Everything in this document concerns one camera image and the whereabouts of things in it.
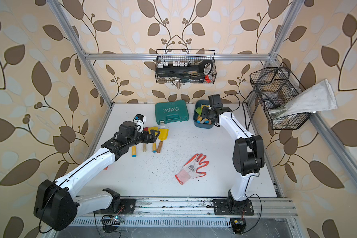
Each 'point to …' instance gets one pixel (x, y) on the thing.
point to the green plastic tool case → (171, 111)
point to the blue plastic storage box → (201, 125)
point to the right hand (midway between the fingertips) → (205, 112)
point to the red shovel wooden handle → (144, 147)
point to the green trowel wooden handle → (199, 116)
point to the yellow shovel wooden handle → (159, 147)
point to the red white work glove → (189, 171)
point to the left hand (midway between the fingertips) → (154, 131)
